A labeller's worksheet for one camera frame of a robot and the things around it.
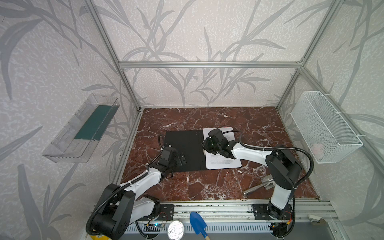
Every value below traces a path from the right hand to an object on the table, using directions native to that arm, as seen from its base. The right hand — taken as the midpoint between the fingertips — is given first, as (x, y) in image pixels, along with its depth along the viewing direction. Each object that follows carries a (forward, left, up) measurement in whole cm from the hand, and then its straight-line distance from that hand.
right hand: (199, 140), depth 90 cm
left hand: (-7, +11, -6) cm, 14 cm away
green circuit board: (-42, +21, -11) cm, 49 cm away
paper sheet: (-9, -12, -9) cm, 18 cm away
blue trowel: (-42, 0, -9) cm, 43 cm away
